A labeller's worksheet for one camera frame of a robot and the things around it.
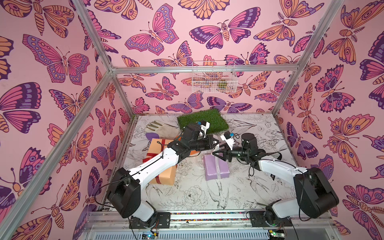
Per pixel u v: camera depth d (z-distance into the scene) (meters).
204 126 0.71
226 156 0.73
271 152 0.97
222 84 0.94
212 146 0.71
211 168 0.85
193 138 0.62
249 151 0.67
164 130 1.10
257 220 0.73
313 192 0.43
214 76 0.95
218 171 0.81
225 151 0.73
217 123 1.10
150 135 1.06
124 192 0.42
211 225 0.73
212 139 0.71
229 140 0.73
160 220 0.73
